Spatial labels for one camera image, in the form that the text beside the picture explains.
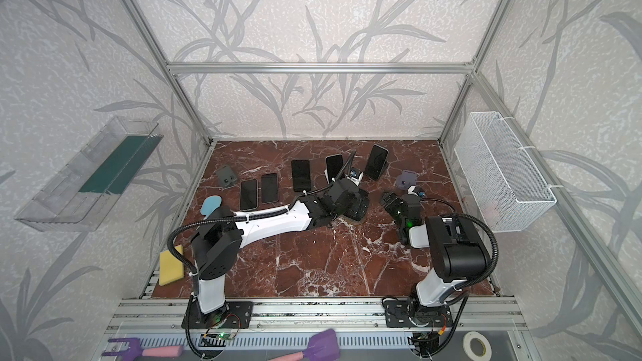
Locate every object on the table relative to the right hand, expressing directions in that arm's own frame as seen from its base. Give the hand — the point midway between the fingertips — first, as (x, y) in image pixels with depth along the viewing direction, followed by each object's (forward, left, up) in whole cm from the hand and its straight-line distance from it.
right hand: (387, 190), depth 97 cm
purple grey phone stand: (+5, -9, +1) cm, 10 cm away
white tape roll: (-50, -16, -3) cm, 53 cm away
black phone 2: (+8, +21, +7) cm, 23 cm away
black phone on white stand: (+8, +24, +7) cm, 26 cm away
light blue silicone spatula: (-4, +70, -2) cm, 70 cm away
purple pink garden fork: (-50, +76, -4) cm, 91 cm away
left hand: (-6, +11, +10) cm, 16 cm away
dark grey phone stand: (+7, +66, 0) cm, 67 cm away
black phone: (+3, +47, -3) cm, 48 cm away
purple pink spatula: (-49, +23, -3) cm, 54 cm away
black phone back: (+4, +34, +5) cm, 34 cm away
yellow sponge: (-28, +76, -3) cm, 81 cm away
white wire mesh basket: (-20, -23, +30) cm, 43 cm away
